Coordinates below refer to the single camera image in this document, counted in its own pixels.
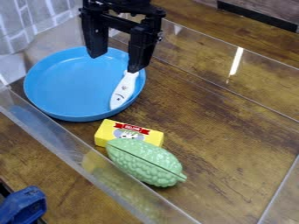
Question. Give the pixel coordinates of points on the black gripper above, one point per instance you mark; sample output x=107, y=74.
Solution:
x=97, y=20

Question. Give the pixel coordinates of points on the blue round tray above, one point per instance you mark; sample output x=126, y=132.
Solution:
x=70, y=86

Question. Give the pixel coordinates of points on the yellow butter brick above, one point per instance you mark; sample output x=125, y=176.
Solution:
x=114, y=129

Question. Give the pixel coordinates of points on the white toy fish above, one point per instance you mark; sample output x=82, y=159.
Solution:
x=125, y=90

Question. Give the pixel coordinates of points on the grey checkered cloth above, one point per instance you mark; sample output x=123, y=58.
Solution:
x=24, y=18

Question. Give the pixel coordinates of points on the green bitter gourd toy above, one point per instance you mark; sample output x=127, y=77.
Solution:
x=147, y=162

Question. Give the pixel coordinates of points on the clear acrylic enclosure wall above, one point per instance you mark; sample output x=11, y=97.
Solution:
x=222, y=96

